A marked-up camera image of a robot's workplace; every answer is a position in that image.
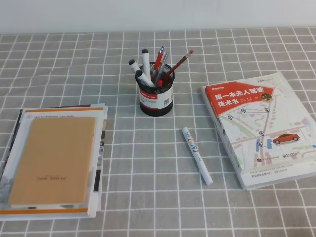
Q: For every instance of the red pencil with eraser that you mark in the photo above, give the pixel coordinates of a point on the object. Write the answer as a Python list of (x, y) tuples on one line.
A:
[(183, 59)]

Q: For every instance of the black mesh pen holder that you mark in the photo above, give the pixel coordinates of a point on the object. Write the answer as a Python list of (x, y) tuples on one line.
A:
[(156, 101)]

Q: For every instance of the grey gel pen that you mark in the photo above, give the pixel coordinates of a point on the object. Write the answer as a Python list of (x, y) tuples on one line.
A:
[(159, 73)]

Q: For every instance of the red ballpoint pen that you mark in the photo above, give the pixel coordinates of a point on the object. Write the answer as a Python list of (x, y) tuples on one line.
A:
[(157, 62)]

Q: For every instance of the white paint marker pen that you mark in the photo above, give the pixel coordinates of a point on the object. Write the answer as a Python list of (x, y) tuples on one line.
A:
[(197, 157)]

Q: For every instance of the white marker black cap front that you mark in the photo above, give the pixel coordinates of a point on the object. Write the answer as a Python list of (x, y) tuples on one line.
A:
[(143, 78)]

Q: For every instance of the white marker black cap left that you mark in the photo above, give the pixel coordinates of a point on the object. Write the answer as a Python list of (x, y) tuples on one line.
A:
[(134, 66)]

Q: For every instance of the white marker black cap upright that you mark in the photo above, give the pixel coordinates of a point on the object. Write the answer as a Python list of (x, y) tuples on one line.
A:
[(146, 63)]

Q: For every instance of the red white self-driving book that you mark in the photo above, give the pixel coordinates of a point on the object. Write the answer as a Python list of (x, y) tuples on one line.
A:
[(267, 132)]

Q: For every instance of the white orange book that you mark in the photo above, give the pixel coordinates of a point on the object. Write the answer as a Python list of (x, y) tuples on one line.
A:
[(54, 164)]

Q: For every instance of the brown kraft notebook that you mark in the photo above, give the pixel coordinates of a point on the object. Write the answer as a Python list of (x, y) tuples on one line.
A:
[(54, 166)]

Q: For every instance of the stack of magazines underneath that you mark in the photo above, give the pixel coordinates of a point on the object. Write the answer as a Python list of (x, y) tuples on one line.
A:
[(66, 211)]

